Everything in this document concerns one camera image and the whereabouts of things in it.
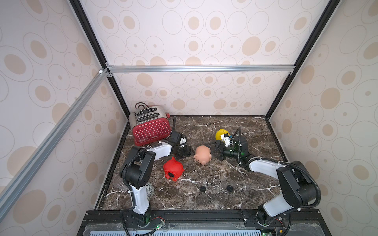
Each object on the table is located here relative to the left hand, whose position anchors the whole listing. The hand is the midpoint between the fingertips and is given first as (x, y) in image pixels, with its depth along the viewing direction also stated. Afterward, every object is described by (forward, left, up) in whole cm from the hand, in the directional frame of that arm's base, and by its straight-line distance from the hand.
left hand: (195, 153), depth 93 cm
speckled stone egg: (-22, +25, -3) cm, 34 cm away
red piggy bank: (-10, +13, +2) cm, 16 cm away
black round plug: (-15, +14, +2) cm, 20 cm away
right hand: (-2, -10, +9) cm, 14 cm away
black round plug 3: (-20, -20, -4) cm, 28 cm away
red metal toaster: (+13, +29, +12) cm, 34 cm away
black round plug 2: (-20, -4, -4) cm, 21 cm away
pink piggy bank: (-3, -4, +4) cm, 7 cm away
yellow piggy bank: (+16, -17, +1) cm, 23 cm away
